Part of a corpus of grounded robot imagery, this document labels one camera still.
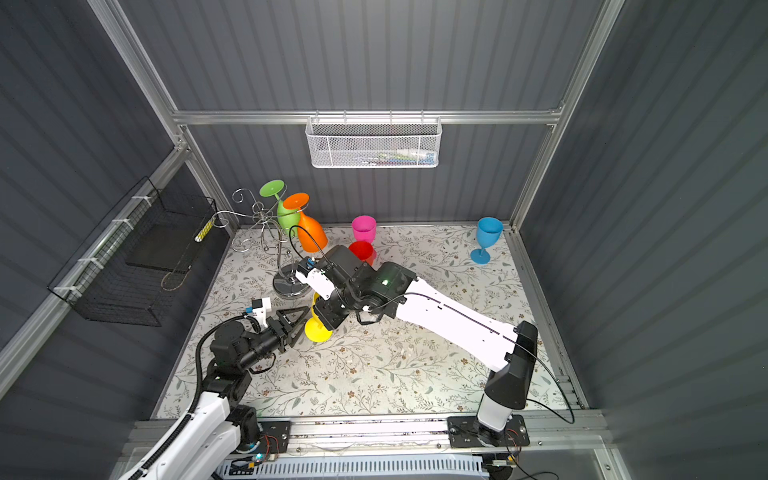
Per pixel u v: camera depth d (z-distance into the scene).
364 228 1.02
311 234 0.89
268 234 0.81
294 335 0.75
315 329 0.79
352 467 0.77
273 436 0.72
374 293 0.46
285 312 0.72
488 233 0.97
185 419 0.51
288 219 0.89
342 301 0.59
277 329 0.69
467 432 0.72
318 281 0.59
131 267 0.73
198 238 0.79
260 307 0.74
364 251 1.02
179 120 0.89
